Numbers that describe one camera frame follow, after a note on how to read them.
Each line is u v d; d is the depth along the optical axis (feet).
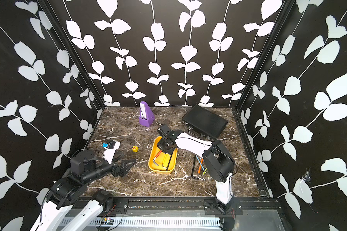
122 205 2.42
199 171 2.82
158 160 2.85
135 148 3.05
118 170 1.86
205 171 2.82
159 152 2.82
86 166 1.55
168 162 2.95
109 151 1.82
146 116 3.40
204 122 4.70
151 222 2.30
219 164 1.59
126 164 1.90
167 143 2.16
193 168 2.89
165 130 2.34
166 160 2.97
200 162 2.95
